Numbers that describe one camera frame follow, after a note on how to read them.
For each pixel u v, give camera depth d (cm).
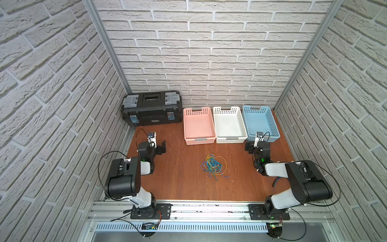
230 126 110
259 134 80
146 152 71
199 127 108
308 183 45
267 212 67
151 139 81
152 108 97
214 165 84
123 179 45
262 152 70
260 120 107
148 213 68
